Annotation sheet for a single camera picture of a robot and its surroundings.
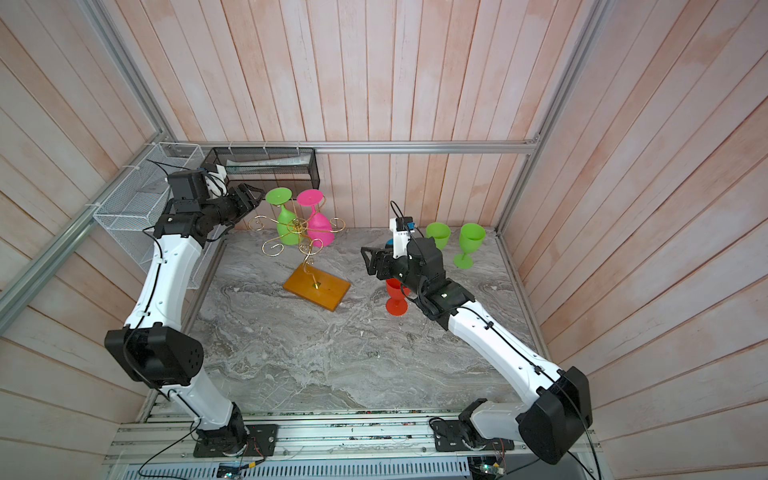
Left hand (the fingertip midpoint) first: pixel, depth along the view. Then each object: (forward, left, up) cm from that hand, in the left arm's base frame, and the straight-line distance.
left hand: (260, 200), depth 78 cm
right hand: (-13, -30, -5) cm, 33 cm away
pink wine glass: (-2, -15, -10) cm, 18 cm away
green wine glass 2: (+2, -4, -10) cm, 11 cm away
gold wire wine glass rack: (-5, -10, -36) cm, 37 cm away
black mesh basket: (+17, +2, -2) cm, 17 cm away
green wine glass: (+6, -63, -21) cm, 67 cm away
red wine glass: (-10, -38, -36) cm, 53 cm away
